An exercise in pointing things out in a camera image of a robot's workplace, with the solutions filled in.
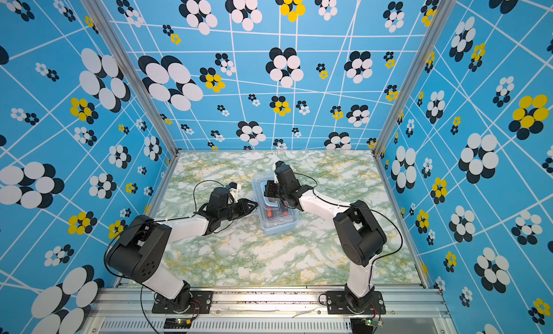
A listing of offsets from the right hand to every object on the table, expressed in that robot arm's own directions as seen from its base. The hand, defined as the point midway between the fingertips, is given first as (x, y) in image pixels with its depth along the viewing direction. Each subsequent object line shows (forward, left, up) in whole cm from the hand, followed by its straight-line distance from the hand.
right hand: (267, 189), depth 92 cm
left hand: (-4, +3, -2) cm, 6 cm away
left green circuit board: (-47, +29, -13) cm, 56 cm away
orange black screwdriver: (-11, -8, -2) cm, 13 cm away
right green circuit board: (-46, -36, -10) cm, 59 cm away
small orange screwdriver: (-12, -2, -1) cm, 12 cm away
